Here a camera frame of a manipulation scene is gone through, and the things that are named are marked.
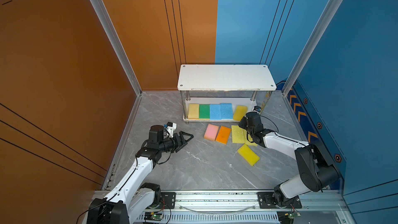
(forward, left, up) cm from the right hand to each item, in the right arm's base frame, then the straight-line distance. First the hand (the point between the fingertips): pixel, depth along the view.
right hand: (241, 118), depth 93 cm
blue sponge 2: (+7, +8, -1) cm, 11 cm away
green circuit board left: (-48, +46, -10) cm, 67 cm away
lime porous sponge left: (-6, +1, -8) cm, 11 cm away
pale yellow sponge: (+8, +29, -1) cm, 31 cm away
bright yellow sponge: (-20, -3, -9) cm, 22 cm away
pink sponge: (-5, +19, -7) cm, 21 cm away
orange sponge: (-6, +11, -8) cm, 15 cm away
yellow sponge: (+7, -1, -2) cm, 8 cm away
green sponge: (+6, +23, -1) cm, 23 cm away
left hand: (-16, +30, +6) cm, 34 cm away
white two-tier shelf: (+31, +9, -8) cm, 33 cm away
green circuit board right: (-48, -15, -11) cm, 51 cm away
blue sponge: (+6, +15, -1) cm, 17 cm away
